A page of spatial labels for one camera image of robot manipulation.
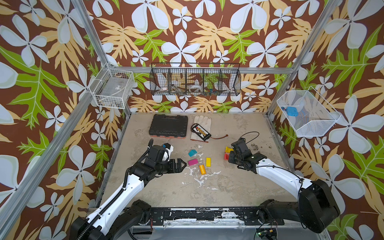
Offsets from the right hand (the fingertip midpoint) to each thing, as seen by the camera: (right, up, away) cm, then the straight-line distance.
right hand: (230, 155), depth 88 cm
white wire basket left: (-70, +40, -2) cm, 81 cm away
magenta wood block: (-21, -5, +6) cm, 23 cm away
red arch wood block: (-2, 0, -2) cm, 3 cm away
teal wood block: (-23, 0, +8) cm, 24 cm away
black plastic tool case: (-39, +17, +20) cm, 48 cm away
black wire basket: (-20, +49, +9) cm, 54 cm away
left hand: (-29, -2, -11) cm, 31 cm away
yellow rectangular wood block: (-12, -5, +5) cm, 14 cm away
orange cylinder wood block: (-16, -9, +2) cm, 19 cm away
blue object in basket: (+36, +27, 0) cm, 45 cm away
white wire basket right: (+43, +24, -7) cm, 49 cm away
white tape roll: (-20, +43, +11) cm, 49 cm away
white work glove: (-12, +20, +24) cm, 34 cm away
